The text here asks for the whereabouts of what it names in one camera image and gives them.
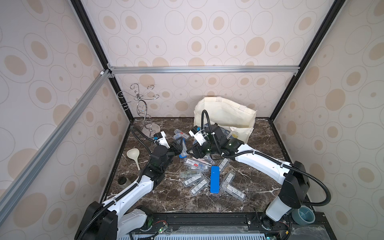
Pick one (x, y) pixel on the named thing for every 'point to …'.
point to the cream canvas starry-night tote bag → (236, 121)
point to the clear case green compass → (191, 173)
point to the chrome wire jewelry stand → (149, 128)
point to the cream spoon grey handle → (133, 153)
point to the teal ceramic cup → (303, 215)
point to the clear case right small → (228, 179)
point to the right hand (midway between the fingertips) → (195, 146)
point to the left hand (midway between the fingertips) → (186, 138)
